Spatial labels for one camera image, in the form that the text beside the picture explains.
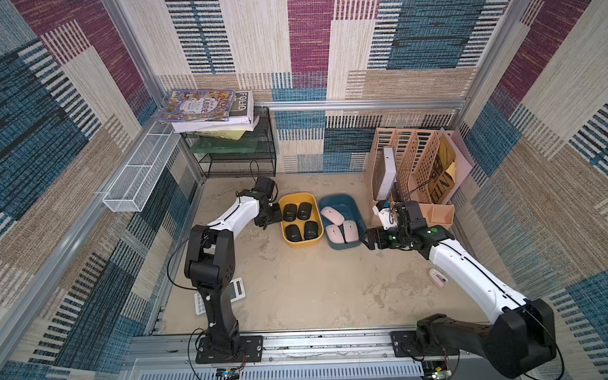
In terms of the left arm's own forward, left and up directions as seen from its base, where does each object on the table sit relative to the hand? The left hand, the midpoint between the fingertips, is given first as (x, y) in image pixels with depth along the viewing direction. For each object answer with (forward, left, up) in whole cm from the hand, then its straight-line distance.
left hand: (275, 217), depth 97 cm
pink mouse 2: (-5, -23, -4) cm, 24 cm away
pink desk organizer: (+30, -64, +6) cm, 71 cm away
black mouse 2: (+6, -11, -4) cm, 14 cm away
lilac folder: (+8, -67, +20) cm, 70 cm away
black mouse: (+5, -5, -3) cm, 8 cm away
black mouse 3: (-4, -7, -5) cm, 9 cm away
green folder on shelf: (+25, +12, +17) cm, 33 cm away
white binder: (+11, -46, +13) cm, 49 cm away
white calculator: (-27, +13, -7) cm, 30 cm away
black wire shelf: (+21, +11, +16) cm, 28 cm away
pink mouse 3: (-4, -31, -5) cm, 31 cm away
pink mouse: (+4, -24, -4) cm, 24 cm away
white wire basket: (-7, +38, +27) cm, 48 cm away
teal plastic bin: (+10, -31, -6) cm, 33 cm away
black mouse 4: (-2, -14, -6) cm, 15 cm away
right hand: (-12, -35, +7) cm, 37 cm away
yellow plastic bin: (+3, -10, -6) cm, 12 cm away
